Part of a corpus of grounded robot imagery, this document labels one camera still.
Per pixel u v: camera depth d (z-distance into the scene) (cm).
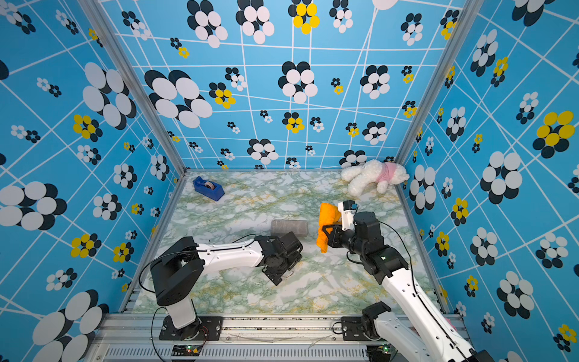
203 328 73
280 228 96
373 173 106
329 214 73
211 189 105
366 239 55
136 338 74
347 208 66
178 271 48
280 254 67
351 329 73
